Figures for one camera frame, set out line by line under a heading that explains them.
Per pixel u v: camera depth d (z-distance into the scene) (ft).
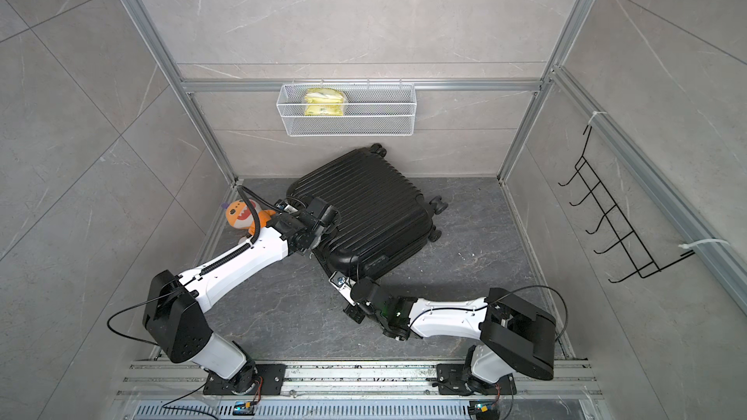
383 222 2.61
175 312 1.38
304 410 2.30
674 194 1.73
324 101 2.89
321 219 2.12
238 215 3.22
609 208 2.24
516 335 1.40
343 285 2.24
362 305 2.01
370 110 3.32
